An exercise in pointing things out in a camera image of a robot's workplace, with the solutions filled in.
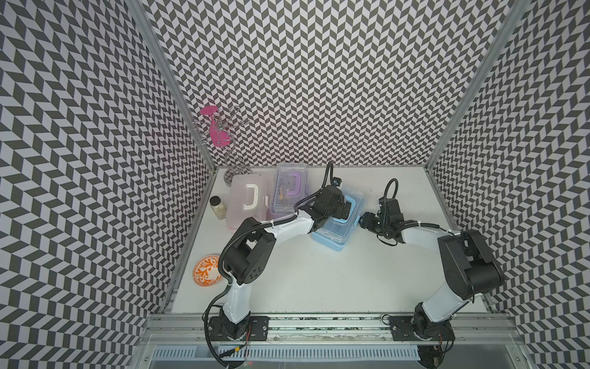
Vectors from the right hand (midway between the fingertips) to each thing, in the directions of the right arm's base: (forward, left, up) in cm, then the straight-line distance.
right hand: (362, 224), depth 96 cm
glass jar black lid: (+4, +60, +8) cm, 60 cm away
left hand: (+5, +10, +9) cm, 15 cm away
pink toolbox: (+6, +48, +11) cm, 49 cm away
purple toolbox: (+11, +30, +12) cm, 34 cm away
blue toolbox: (-9, +13, +10) cm, 19 cm away
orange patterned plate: (-20, +60, +2) cm, 63 cm away
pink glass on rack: (+39, +65, +17) cm, 77 cm away
